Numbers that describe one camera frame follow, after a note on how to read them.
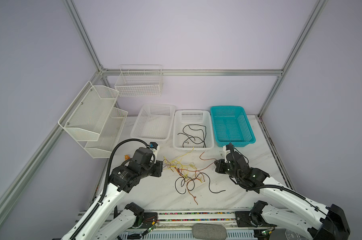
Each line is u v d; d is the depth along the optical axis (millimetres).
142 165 527
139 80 956
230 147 688
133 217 613
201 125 1145
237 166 580
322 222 401
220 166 688
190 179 858
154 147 636
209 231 682
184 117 1145
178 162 985
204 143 1035
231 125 1149
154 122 1179
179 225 730
